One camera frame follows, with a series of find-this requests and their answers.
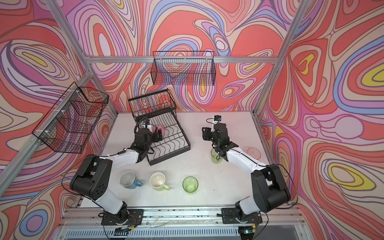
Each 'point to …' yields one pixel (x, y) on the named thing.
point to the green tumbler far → (215, 157)
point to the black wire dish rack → (157, 107)
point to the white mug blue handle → (127, 180)
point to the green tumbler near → (190, 184)
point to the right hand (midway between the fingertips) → (206, 131)
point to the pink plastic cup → (155, 129)
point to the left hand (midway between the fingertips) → (156, 128)
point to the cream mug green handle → (157, 181)
